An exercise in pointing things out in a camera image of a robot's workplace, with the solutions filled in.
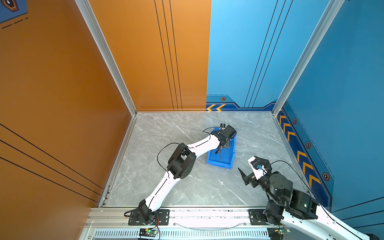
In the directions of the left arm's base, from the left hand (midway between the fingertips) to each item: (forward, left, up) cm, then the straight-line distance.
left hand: (224, 140), depth 100 cm
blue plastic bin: (-10, 0, -4) cm, 11 cm away
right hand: (-25, -5, +18) cm, 31 cm away
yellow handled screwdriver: (-17, +6, +19) cm, 26 cm away
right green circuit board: (-49, -23, -2) cm, 54 cm away
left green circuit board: (-50, +41, -4) cm, 65 cm away
